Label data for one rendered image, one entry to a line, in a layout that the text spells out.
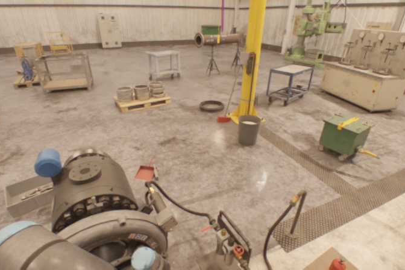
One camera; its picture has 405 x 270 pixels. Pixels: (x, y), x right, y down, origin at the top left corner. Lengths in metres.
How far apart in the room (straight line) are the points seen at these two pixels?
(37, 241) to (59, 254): 0.06
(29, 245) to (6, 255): 0.04
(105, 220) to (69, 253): 0.78
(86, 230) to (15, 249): 0.76
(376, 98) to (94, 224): 5.96
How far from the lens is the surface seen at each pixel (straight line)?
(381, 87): 6.20
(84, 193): 1.63
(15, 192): 3.46
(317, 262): 1.84
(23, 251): 0.54
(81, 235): 1.29
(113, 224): 1.29
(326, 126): 3.82
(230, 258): 1.84
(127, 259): 1.59
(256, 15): 4.19
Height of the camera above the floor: 1.90
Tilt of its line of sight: 29 degrees down
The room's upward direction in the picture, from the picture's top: 1 degrees clockwise
